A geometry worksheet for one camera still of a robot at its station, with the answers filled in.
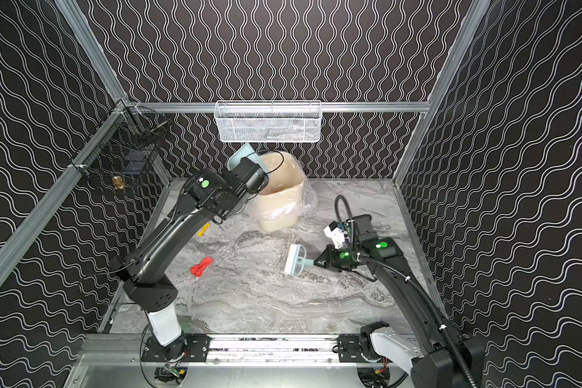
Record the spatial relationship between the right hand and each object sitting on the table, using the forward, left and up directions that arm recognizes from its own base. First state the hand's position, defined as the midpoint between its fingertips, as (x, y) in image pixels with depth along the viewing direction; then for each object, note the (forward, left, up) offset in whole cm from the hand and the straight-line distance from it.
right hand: (317, 263), depth 74 cm
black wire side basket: (+46, +76, +13) cm, 89 cm away
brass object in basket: (+22, +67, +13) cm, 72 cm away
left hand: (+13, +26, +20) cm, 35 cm away
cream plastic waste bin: (+19, +13, +3) cm, 24 cm away
